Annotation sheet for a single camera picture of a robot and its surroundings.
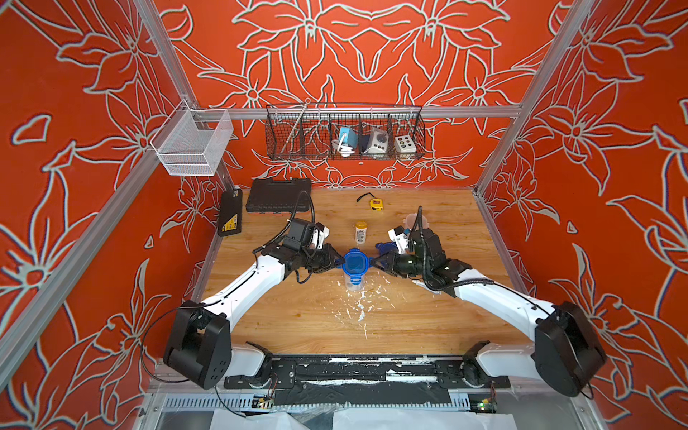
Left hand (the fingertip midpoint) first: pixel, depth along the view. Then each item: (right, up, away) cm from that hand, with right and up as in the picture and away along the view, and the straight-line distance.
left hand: (343, 259), depth 80 cm
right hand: (+7, -1, -4) cm, 8 cm away
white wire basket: (-54, +40, +12) cm, 68 cm away
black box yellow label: (-47, +14, +29) cm, 58 cm away
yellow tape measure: (+15, +18, +33) cm, 41 cm away
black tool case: (-33, +22, +34) cm, 52 cm away
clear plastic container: (+3, -11, +7) cm, 13 cm away
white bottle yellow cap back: (+7, +9, +14) cm, 18 cm away
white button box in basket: (+22, +39, +14) cm, 48 cm away
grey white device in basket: (+12, +39, +11) cm, 43 cm away
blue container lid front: (+4, -2, +2) cm, 5 cm away
